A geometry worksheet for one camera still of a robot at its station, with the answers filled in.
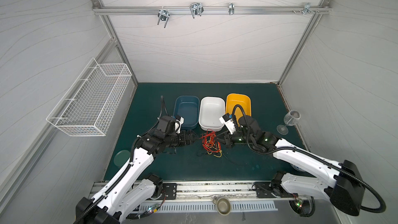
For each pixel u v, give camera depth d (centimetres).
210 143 82
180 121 72
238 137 65
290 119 86
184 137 65
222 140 72
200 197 73
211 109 107
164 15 79
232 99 108
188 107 102
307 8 76
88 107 68
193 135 68
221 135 69
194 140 70
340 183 40
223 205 69
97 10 77
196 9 77
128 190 45
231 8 78
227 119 67
